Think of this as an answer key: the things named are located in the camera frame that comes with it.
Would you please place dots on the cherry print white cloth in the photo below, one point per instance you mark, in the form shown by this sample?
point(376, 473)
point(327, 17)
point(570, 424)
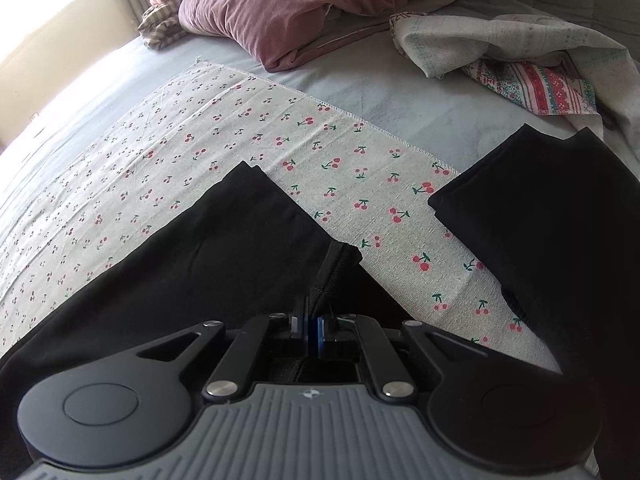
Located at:
point(103, 169)

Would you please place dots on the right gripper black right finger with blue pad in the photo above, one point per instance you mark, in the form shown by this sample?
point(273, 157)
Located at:
point(486, 408)

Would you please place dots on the grey striped folded cloth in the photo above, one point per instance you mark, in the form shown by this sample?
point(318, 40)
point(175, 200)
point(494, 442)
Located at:
point(160, 26)

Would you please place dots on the light blue bed sheet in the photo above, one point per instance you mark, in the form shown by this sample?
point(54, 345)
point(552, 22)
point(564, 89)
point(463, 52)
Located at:
point(390, 90)

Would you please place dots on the pink striped floral cloth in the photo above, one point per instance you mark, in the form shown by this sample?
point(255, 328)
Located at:
point(543, 91)

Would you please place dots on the black pants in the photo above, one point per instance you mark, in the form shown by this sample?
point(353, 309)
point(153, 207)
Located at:
point(551, 225)

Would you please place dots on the white patterned blanket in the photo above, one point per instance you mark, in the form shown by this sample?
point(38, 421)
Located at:
point(440, 44)

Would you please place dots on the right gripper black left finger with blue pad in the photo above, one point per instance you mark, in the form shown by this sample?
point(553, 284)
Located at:
point(131, 405)

